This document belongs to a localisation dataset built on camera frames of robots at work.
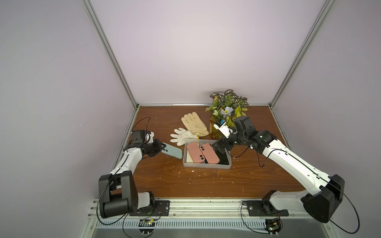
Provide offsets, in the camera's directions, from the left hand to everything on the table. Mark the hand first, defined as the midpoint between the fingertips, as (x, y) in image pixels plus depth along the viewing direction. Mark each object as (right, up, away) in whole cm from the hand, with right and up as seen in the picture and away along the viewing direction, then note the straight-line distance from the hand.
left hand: (166, 144), depth 87 cm
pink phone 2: (+27, -7, +2) cm, 27 cm away
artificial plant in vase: (+39, +24, +4) cm, 46 cm away
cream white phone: (+14, -9, +2) cm, 17 cm away
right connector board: (+56, -36, -18) cm, 69 cm away
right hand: (+30, +7, -13) cm, 33 cm away
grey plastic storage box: (+23, -13, 0) cm, 27 cm away
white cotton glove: (+7, +3, +13) cm, 15 cm away
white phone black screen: (+35, -9, +2) cm, 36 cm away
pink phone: (+18, -6, +5) cm, 20 cm away
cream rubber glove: (+16, +12, +22) cm, 30 cm away
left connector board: (-6, -38, -16) cm, 42 cm away
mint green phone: (+3, -5, +4) cm, 7 cm away
